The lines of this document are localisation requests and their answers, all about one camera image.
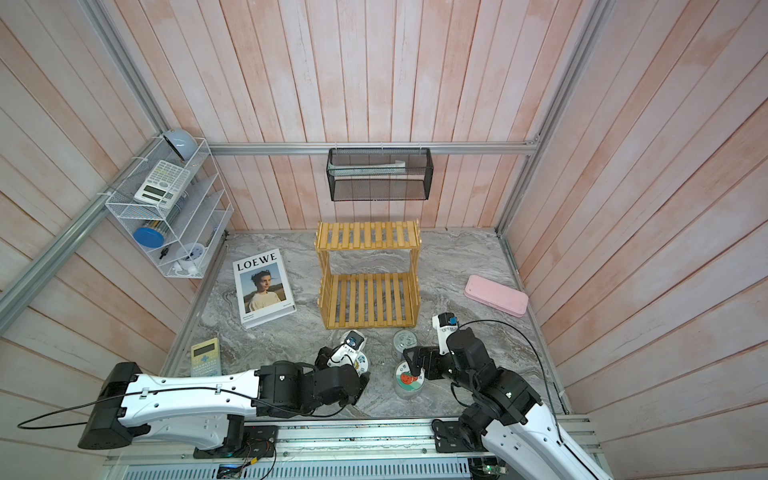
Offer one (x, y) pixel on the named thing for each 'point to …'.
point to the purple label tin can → (403, 339)
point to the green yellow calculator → (205, 358)
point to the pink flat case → (496, 295)
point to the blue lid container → (148, 237)
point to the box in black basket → (351, 170)
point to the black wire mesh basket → (413, 185)
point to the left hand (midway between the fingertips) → (351, 369)
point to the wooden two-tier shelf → (369, 274)
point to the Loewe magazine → (263, 288)
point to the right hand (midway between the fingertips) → (417, 349)
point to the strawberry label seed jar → (406, 384)
